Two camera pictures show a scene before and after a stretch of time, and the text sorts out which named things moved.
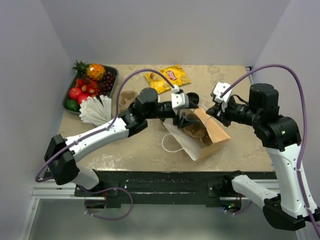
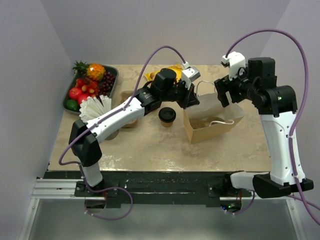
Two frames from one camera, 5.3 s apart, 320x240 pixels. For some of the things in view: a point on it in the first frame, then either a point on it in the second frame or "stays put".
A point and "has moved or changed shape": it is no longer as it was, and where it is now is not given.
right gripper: [221, 112] -> [224, 85]
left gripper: [184, 121] -> [190, 99]
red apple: [75, 93] stays put
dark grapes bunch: [106, 85] stays put
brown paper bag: [193, 148] has moved or changed shape
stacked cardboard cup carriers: [126, 98] stays put
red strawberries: [88, 86] stays put
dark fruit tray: [112, 69] stays put
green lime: [72, 105] stays put
